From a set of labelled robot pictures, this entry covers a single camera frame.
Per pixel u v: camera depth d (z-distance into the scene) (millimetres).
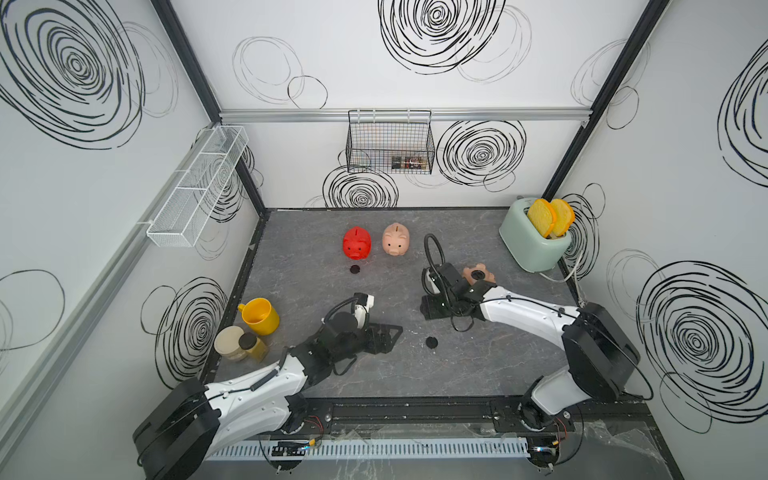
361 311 713
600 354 437
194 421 411
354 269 1020
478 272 913
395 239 994
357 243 991
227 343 789
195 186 751
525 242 908
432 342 867
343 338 606
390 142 1239
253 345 770
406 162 886
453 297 677
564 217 895
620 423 709
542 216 916
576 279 1028
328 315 619
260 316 882
